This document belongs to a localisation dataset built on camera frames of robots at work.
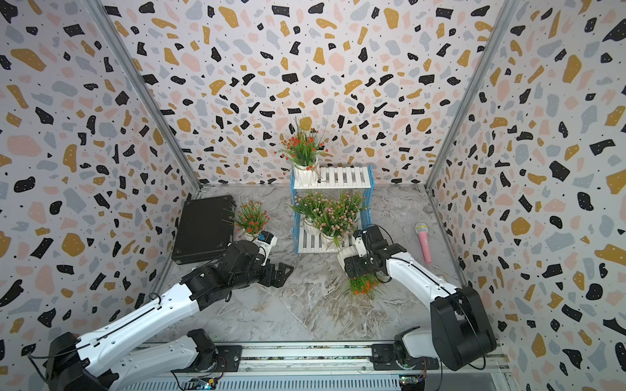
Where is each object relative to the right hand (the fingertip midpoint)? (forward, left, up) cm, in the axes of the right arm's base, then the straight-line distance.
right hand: (358, 264), depth 88 cm
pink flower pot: (+18, +4, +11) cm, 21 cm away
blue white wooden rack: (+23, 0, +21) cm, 31 cm away
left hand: (-7, +24, +12) cm, 27 cm away
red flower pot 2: (-8, 0, +1) cm, 8 cm away
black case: (+19, +66, -5) cm, 68 cm away
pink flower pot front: (+11, +9, +10) cm, 17 cm away
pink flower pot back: (+17, +18, +13) cm, 28 cm away
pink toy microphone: (+19, -28, -3) cm, 34 cm away
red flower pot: (+12, +40, +10) cm, 43 cm away
